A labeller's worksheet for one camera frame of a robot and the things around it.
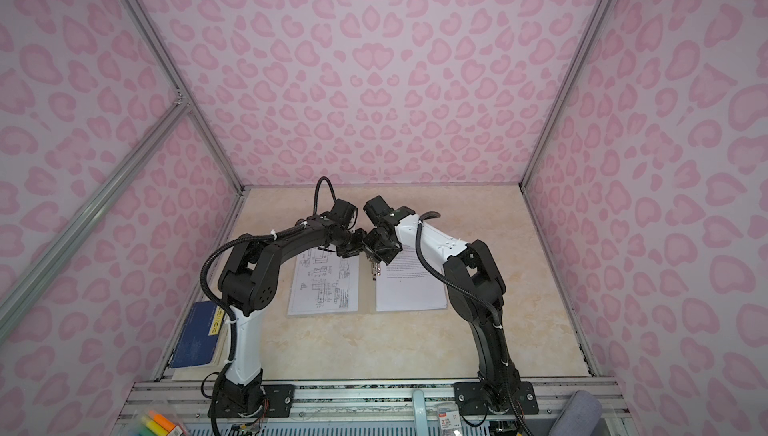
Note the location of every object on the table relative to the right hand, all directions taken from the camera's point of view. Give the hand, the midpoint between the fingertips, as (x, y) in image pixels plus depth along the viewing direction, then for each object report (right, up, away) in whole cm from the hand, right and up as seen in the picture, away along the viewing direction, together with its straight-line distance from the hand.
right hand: (365, 252), depth 90 cm
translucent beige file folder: (+1, -13, +2) cm, 14 cm away
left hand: (+1, +1, +9) cm, 10 cm away
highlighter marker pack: (-47, -37, -20) cm, 63 cm away
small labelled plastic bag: (+22, -36, -21) cm, 46 cm away
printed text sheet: (+13, -10, +4) cm, 17 cm away
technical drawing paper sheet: (-13, -10, +5) cm, 18 cm away
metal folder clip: (+3, -6, +5) cm, 9 cm away
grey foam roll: (+51, -35, -21) cm, 65 cm away
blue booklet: (-46, -23, -7) cm, 51 cm away
